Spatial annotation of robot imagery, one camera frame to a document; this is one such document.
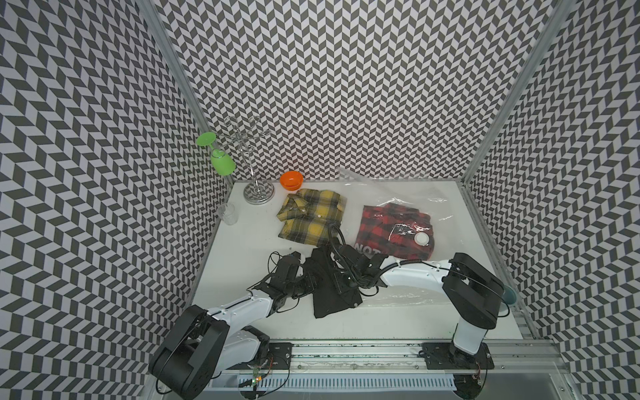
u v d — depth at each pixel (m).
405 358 0.74
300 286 0.74
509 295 0.79
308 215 1.02
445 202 1.10
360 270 0.66
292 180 1.15
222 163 1.02
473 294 0.46
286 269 0.68
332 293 0.81
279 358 0.72
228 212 1.07
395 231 0.96
